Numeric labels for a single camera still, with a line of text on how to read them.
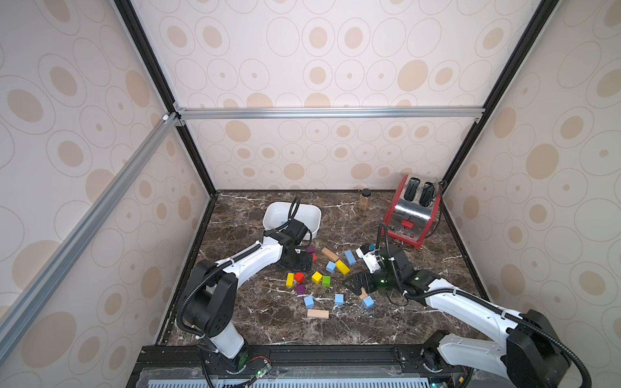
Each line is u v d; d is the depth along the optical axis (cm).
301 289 88
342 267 94
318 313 83
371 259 74
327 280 87
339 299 83
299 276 90
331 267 92
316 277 89
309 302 83
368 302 83
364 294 72
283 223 73
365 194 107
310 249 100
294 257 74
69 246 51
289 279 90
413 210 90
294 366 73
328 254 97
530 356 39
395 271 63
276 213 111
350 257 95
